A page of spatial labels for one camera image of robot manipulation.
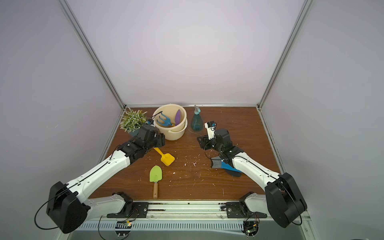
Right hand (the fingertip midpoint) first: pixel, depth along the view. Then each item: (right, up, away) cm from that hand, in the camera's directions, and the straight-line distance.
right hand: (201, 133), depth 82 cm
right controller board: (+23, -44, -12) cm, 51 cm away
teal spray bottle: (-3, +5, +23) cm, 24 cm away
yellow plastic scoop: (-21, -17, +9) cm, 28 cm away
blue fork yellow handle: (-23, +6, +19) cm, 30 cm away
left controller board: (-39, -46, -10) cm, 61 cm away
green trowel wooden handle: (-27, -25, +2) cm, 36 cm away
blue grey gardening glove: (+10, -18, +5) cm, 21 cm away
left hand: (-22, -1, 0) cm, 22 cm away
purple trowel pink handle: (-16, +9, +17) cm, 25 cm away
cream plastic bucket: (-17, 0, +5) cm, 18 cm away
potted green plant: (-43, +7, +8) cm, 44 cm away
